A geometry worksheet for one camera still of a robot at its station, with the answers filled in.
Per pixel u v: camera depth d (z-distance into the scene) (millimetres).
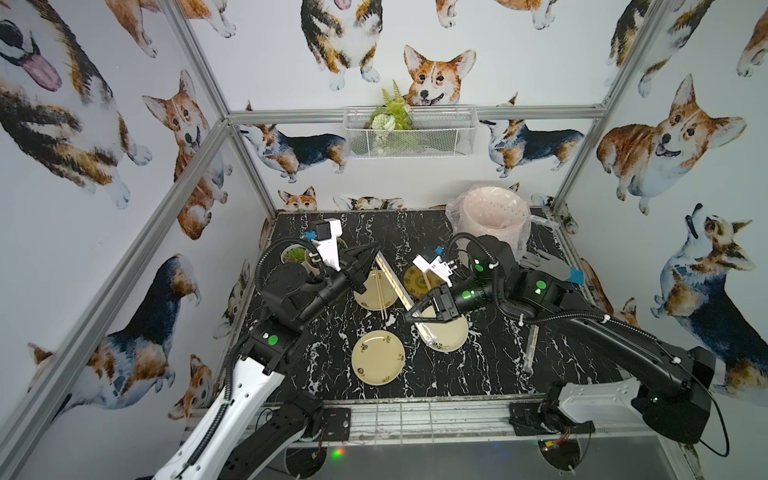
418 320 559
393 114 824
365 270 573
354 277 517
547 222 817
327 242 516
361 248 564
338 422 734
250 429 438
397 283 586
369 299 943
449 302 511
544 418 664
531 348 857
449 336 882
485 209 959
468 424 748
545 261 1037
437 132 921
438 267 577
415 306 567
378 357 840
